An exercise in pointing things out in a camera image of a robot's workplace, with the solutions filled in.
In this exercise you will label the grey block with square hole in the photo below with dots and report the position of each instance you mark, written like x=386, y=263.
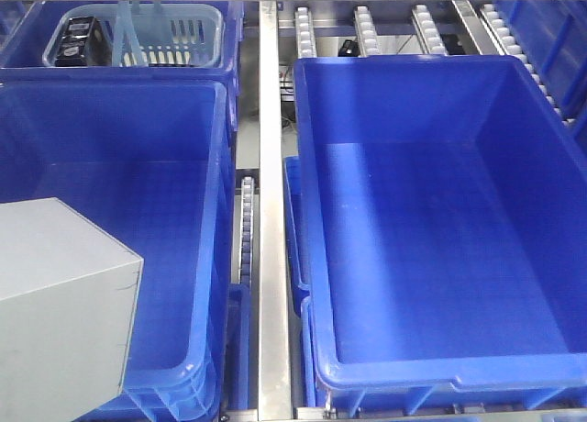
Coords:
x=55, y=303

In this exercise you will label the blue plastic bin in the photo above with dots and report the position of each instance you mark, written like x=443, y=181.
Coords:
x=293, y=211
x=238, y=348
x=550, y=41

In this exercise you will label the large empty blue bin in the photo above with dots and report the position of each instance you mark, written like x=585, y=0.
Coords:
x=160, y=188

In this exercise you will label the blue bin holding clear basket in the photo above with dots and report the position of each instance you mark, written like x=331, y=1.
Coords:
x=27, y=32

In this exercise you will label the steel rack with white rollers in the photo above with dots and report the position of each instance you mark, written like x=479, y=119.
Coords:
x=273, y=211

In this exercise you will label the small black device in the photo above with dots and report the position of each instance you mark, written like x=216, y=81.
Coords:
x=348, y=48

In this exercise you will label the translucent plastic basket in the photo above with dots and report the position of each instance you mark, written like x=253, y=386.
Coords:
x=192, y=32

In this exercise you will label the black box with labels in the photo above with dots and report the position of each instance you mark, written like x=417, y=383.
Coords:
x=80, y=41

